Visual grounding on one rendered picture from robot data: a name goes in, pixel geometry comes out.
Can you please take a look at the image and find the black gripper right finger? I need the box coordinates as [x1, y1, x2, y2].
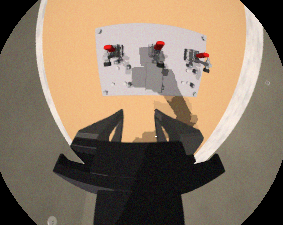
[154, 109, 204, 155]

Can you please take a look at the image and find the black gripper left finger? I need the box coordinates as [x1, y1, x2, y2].
[74, 109, 124, 142]

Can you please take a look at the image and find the grey toggle clamp with red handle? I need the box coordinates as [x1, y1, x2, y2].
[102, 44, 123, 67]

